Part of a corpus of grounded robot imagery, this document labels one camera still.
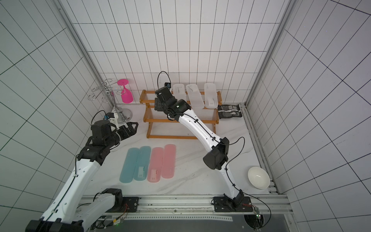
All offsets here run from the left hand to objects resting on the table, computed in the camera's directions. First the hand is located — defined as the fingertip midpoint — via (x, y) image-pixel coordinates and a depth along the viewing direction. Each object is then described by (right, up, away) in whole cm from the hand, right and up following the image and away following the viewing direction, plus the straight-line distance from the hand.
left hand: (131, 129), depth 76 cm
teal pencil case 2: (+3, -23, +9) cm, 25 cm away
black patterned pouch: (+62, +11, +38) cm, 73 cm away
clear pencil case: (+44, +18, +6) cm, 48 cm away
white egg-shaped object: (+72, -29, +5) cm, 78 cm away
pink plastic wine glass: (-14, +22, +28) cm, 38 cm away
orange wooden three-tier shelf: (+9, -1, +29) cm, 31 cm away
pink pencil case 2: (+19, -23, +11) cm, 31 cm away
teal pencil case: (-5, -23, +9) cm, 26 cm away
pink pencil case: (+10, -24, +11) cm, 28 cm away
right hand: (+13, +14, +3) cm, 19 cm away
